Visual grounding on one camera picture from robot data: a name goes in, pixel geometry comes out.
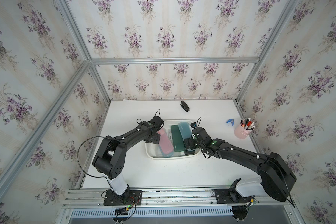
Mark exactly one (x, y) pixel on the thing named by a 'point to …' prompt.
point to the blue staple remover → (230, 120)
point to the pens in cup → (247, 123)
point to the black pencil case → (186, 152)
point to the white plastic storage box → (153, 150)
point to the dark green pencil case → (178, 139)
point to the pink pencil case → (166, 148)
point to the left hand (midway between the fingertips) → (150, 139)
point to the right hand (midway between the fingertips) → (191, 139)
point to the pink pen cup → (241, 132)
